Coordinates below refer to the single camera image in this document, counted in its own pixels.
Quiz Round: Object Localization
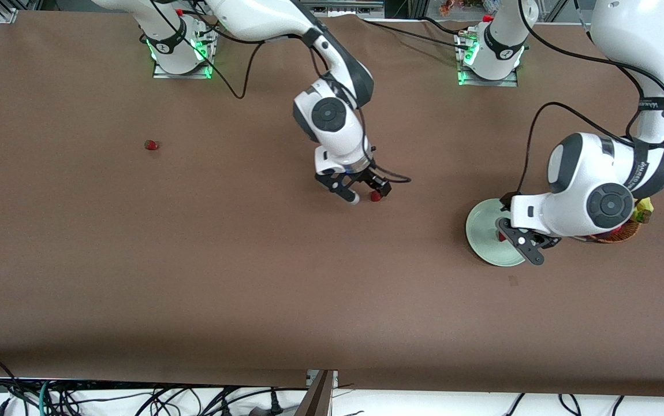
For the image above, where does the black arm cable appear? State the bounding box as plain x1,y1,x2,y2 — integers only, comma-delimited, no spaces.
139,0,412,184
505,0,664,197

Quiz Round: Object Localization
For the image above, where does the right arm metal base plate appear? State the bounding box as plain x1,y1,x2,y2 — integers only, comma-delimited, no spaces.
152,28,218,80

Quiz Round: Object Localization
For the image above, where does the grey power strip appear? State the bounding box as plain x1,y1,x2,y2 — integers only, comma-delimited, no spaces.
312,0,385,18

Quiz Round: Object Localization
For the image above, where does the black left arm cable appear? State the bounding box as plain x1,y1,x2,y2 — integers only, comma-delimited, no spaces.
505,0,664,197

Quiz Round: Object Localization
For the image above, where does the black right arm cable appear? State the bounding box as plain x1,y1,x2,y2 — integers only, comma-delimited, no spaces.
139,0,412,184

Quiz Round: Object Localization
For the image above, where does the grey metal bracket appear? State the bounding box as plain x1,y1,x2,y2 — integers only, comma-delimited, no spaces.
307,370,339,389

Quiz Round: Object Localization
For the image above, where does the brown wicker basket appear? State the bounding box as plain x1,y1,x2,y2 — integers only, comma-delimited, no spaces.
580,218,642,245

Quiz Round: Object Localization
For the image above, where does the pale green round plate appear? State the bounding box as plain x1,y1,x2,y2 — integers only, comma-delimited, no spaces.
465,198,532,268

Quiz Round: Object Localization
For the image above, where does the brown table cover sheet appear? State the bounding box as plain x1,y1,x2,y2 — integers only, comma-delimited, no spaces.
0,10,664,398

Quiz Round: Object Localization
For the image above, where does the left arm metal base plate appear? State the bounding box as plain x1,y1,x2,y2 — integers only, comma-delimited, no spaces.
455,29,519,87

